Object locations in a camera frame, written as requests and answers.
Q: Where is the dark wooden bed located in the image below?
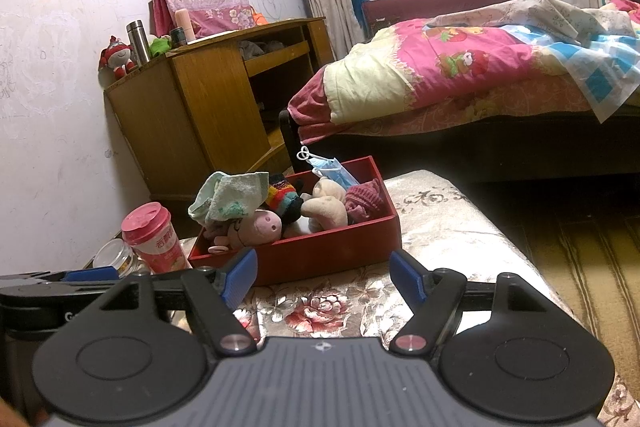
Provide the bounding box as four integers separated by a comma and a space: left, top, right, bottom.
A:
278, 0, 640, 185

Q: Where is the striped floor rug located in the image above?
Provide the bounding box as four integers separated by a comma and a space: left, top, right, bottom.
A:
520, 207, 640, 408

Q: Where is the pale floral quilt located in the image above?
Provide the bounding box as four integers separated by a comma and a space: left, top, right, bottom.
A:
425, 0, 640, 48

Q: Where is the maroon knit hat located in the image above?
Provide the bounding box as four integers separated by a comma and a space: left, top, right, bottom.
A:
344, 179, 388, 224

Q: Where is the light green towel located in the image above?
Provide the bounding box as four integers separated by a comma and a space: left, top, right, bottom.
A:
188, 171, 271, 225

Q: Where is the red cardboard box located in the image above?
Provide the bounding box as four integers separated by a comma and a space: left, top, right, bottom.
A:
187, 156, 401, 287

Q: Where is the peach pink bottle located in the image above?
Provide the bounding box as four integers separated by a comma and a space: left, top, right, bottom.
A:
176, 8, 196, 42

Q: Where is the beige plush toy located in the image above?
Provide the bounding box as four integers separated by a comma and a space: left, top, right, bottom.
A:
300, 177, 349, 233

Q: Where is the clear glass jar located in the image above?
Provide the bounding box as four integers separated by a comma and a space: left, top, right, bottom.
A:
92, 238, 141, 280

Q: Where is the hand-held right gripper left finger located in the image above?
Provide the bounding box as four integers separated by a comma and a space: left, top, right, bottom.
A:
100, 247, 258, 355

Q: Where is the steel thermos flask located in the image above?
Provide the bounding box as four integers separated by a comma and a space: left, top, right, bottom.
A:
126, 21, 151, 64

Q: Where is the wooden cabinet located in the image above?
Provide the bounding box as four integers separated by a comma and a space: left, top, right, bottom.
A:
104, 17, 335, 208

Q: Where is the pink lace dust cover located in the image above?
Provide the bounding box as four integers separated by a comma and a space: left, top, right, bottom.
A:
150, 0, 257, 40

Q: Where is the pink paper cup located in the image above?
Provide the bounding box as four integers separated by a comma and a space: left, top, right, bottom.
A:
121, 202, 193, 275

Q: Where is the grey cloth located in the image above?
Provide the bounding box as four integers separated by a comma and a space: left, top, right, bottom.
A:
237, 39, 283, 60

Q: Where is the pink pig plush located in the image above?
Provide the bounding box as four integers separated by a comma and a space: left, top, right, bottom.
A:
202, 209, 283, 253

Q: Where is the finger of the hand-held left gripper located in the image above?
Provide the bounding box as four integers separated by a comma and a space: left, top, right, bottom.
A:
30, 266, 123, 283

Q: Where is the red white doll plush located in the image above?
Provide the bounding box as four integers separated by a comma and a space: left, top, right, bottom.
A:
98, 36, 137, 81

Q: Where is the pink cartoon quilt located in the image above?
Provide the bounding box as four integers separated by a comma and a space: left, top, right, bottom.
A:
287, 18, 640, 145

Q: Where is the blue face mask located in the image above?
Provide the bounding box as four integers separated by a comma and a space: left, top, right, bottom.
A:
296, 146, 361, 190

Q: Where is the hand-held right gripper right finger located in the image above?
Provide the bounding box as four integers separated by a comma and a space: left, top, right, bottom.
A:
389, 248, 543, 355

